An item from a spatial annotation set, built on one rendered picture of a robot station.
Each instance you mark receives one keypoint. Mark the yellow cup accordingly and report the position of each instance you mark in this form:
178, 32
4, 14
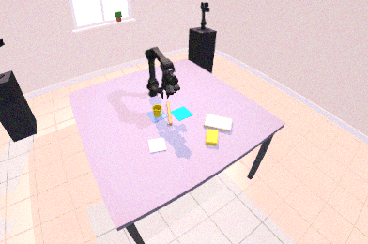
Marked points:
156, 110

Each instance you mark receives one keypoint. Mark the yellow rectangular block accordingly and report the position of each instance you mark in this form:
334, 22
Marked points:
212, 137

